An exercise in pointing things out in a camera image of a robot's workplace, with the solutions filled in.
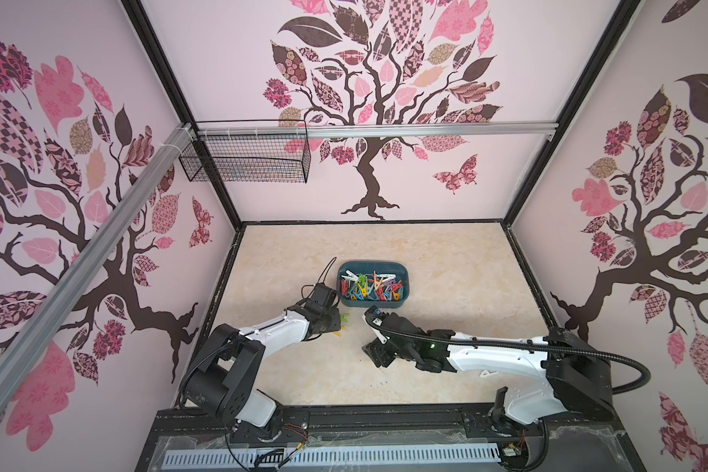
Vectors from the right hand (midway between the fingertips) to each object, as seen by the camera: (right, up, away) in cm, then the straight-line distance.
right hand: (369, 340), depth 81 cm
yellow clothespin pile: (-9, -1, +9) cm, 13 cm away
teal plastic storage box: (+2, +13, +19) cm, 23 cm away
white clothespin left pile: (-6, +16, +20) cm, 26 cm away
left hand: (-11, +1, +11) cm, 15 cm away
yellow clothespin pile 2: (-2, +12, +16) cm, 20 cm away
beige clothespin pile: (+3, +13, +18) cm, 23 cm away
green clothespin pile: (-8, +4, +11) cm, 14 cm away
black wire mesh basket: (-50, +64, +41) cm, 91 cm away
